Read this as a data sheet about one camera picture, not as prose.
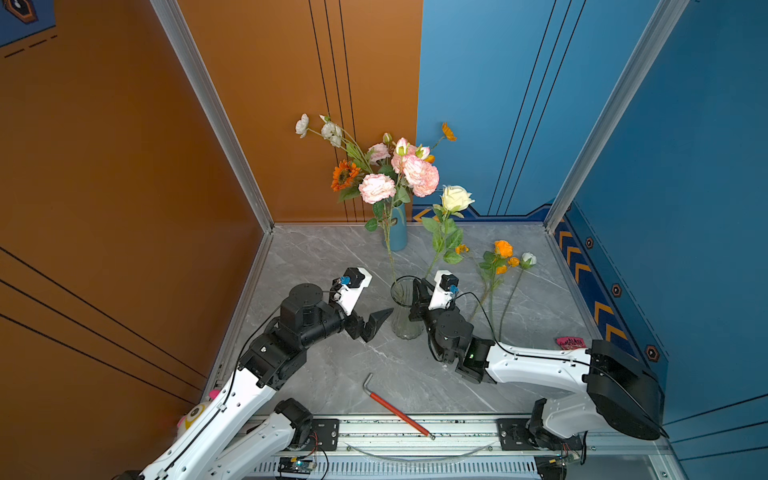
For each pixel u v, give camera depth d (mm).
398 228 681
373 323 572
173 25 709
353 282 538
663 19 702
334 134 920
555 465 704
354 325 570
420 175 601
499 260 1071
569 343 888
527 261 1052
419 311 667
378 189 592
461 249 1064
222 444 429
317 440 725
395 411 772
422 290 735
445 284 621
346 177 787
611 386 416
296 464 708
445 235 710
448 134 889
